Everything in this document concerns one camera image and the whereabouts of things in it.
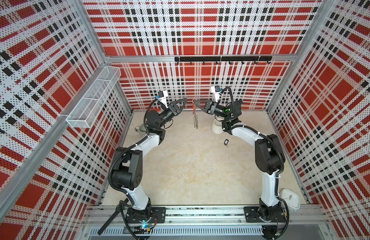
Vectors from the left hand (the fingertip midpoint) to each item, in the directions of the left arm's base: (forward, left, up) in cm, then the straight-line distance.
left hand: (188, 101), depth 74 cm
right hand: (-2, -3, 0) cm, 4 cm away
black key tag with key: (-1, -25, -36) cm, 44 cm away
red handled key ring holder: (-5, -3, -4) cm, 8 cm away
